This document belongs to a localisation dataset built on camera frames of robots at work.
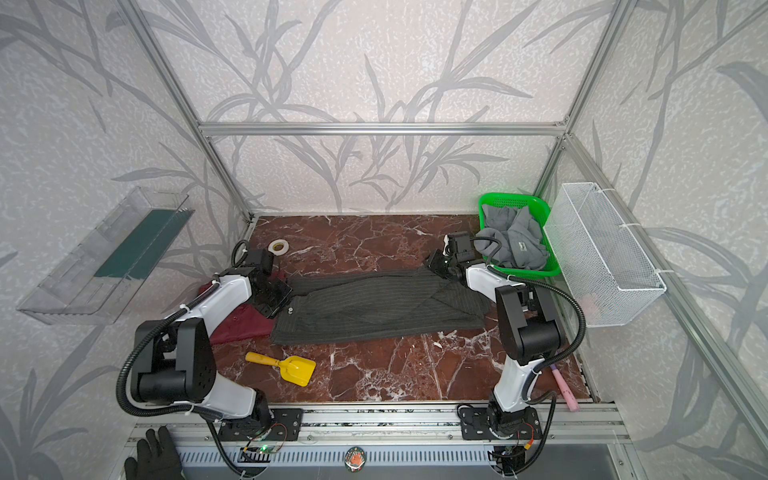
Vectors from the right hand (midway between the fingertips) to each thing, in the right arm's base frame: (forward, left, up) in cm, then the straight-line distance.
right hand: (426, 252), depth 98 cm
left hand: (-13, +41, -2) cm, 43 cm away
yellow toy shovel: (-34, +38, -8) cm, 52 cm away
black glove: (-55, +64, -6) cm, 85 cm away
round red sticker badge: (-55, +19, -8) cm, 58 cm away
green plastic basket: (+21, -45, -2) cm, 49 cm away
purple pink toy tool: (-44, -36, -8) cm, 57 cm away
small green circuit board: (-53, +40, -8) cm, 67 cm away
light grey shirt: (+6, -30, -1) cm, 31 cm away
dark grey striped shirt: (-16, +22, -7) cm, 28 cm away
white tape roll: (+10, +55, -10) cm, 57 cm away
